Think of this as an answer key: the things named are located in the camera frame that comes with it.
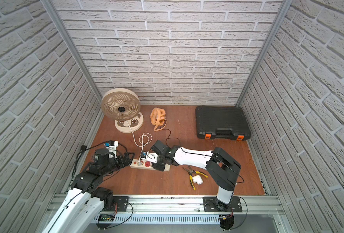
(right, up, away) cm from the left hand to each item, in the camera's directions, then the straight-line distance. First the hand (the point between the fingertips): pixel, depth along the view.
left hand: (127, 152), depth 78 cm
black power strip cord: (-36, -1, +18) cm, 40 cm away
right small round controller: (+52, -32, -9) cm, 62 cm away
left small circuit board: (-8, -32, -7) cm, 33 cm away
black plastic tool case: (+62, +16, +21) cm, 68 cm away
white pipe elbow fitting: (+40, -16, +3) cm, 43 cm away
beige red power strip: (+9, -9, +6) cm, 14 cm away
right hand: (+15, -8, +7) cm, 19 cm away
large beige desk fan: (-5, +26, +8) cm, 28 cm away
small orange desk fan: (+14, +19, +19) cm, 31 cm away
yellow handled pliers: (+36, -13, +6) cm, 39 cm away
